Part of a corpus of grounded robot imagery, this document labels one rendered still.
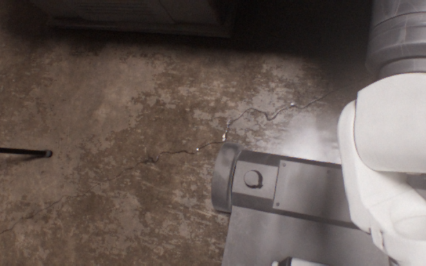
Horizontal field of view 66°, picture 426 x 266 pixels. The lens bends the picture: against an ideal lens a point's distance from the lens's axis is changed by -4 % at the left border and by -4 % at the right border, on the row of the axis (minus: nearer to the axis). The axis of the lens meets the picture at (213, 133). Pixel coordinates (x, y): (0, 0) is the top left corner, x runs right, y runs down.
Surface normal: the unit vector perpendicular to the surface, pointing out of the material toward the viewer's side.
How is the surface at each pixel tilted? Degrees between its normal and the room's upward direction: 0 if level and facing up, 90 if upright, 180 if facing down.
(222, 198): 37
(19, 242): 0
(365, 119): 47
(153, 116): 0
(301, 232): 0
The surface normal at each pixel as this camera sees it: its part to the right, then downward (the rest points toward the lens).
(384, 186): 0.44, -0.05
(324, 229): -0.26, -0.20
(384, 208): 0.19, -0.73
